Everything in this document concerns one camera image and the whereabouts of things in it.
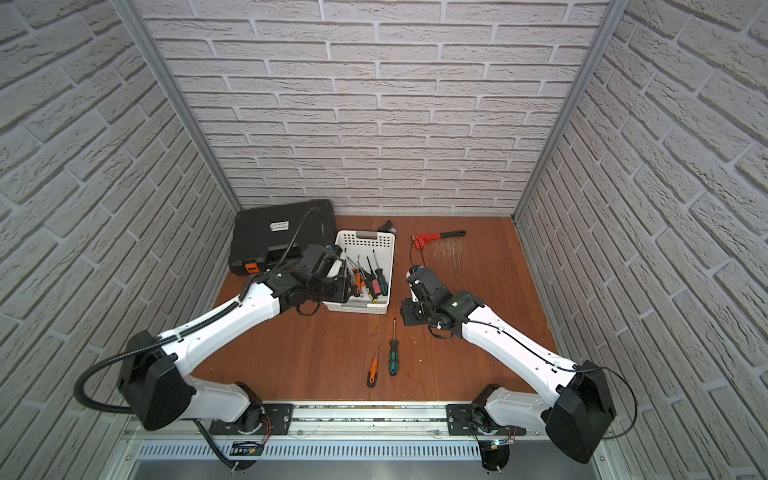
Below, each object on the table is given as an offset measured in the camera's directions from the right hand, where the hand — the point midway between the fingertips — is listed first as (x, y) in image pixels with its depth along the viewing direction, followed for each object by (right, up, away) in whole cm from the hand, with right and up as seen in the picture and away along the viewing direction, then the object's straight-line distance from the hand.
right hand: (407, 310), depth 79 cm
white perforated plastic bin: (-13, +13, +24) cm, 30 cm away
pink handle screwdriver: (-9, +4, +16) cm, 19 cm away
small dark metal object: (-6, +24, +35) cm, 43 cm away
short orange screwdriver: (-9, -18, 0) cm, 21 cm away
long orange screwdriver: (-16, +7, +19) cm, 25 cm away
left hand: (-15, +6, +2) cm, 16 cm away
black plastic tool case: (-52, +20, +28) cm, 62 cm away
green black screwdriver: (-3, -15, +3) cm, 16 cm away
